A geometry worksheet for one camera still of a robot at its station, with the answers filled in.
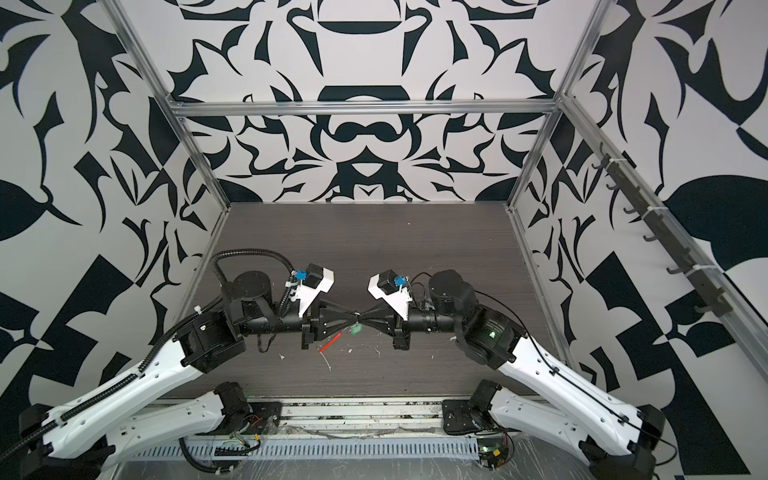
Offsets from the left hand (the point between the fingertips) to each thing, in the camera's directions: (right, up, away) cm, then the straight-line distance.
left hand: (357, 311), depth 57 cm
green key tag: (-1, -4, +3) cm, 5 cm away
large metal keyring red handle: (-6, -6, +2) cm, 9 cm away
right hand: (+1, -1, +1) cm, 2 cm away
